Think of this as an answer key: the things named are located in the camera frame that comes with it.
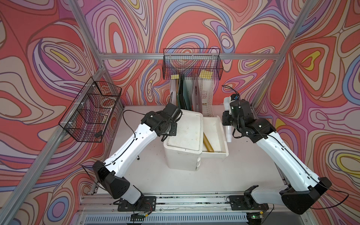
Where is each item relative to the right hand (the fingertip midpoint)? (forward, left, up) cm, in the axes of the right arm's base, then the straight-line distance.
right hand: (227, 117), depth 72 cm
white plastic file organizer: (+40, +5, -10) cm, 41 cm away
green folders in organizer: (+20, +22, -2) cm, 29 cm away
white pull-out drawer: (-1, +4, -15) cm, 16 cm away
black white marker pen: (-8, +53, -30) cm, 61 cm away
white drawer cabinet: (-16, +24, -6) cm, 29 cm away
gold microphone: (-9, +10, -13) cm, 19 cm away
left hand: (-3, +30, -5) cm, 30 cm away
